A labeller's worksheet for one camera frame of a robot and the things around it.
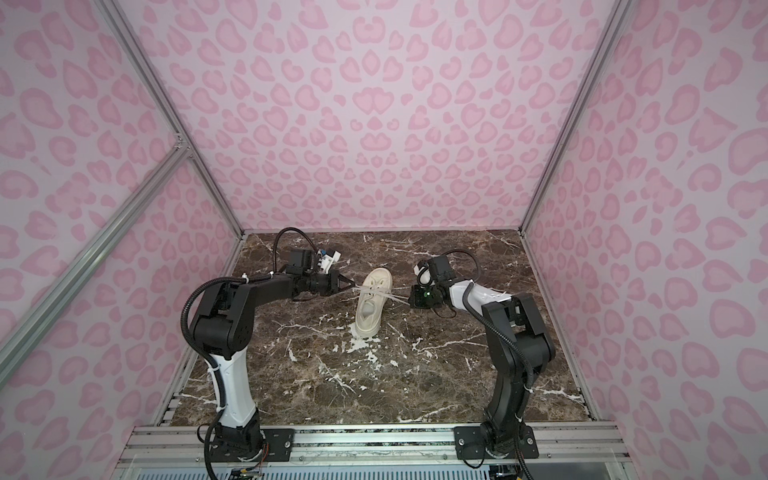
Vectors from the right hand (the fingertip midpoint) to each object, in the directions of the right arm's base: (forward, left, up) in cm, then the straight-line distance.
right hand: (413, 297), depth 95 cm
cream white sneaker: (-4, +14, 0) cm, 14 cm away
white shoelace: (+2, +10, 0) cm, 10 cm away
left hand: (+5, +19, +2) cm, 20 cm away
